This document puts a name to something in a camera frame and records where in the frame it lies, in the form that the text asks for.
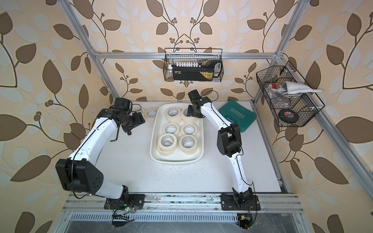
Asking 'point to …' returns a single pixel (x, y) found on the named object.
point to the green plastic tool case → (236, 112)
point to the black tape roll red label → (288, 116)
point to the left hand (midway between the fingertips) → (141, 121)
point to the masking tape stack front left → (167, 143)
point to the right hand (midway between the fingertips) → (192, 113)
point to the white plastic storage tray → (178, 157)
